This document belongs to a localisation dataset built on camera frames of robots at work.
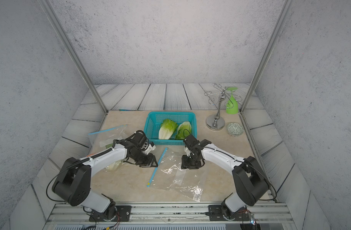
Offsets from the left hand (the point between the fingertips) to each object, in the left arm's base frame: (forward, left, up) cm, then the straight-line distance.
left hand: (156, 165), depth 83 cm
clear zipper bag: (+16, +35, +3) cm, 39 cm away
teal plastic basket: (+37, +5, -1) cm, 37 cm away
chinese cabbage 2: (+24, -17, +2) cm, 29 cm away
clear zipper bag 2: (-3, -7, -7) cm, 10 cm away
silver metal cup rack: (+36, -41, -5) cm, 55 cm away
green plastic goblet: (+28, -45, +21) cm, 57 cm away
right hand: (-1, -16, 0) cm, 16 cm away
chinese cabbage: (+25, -5, +2) cm, 26 cm away
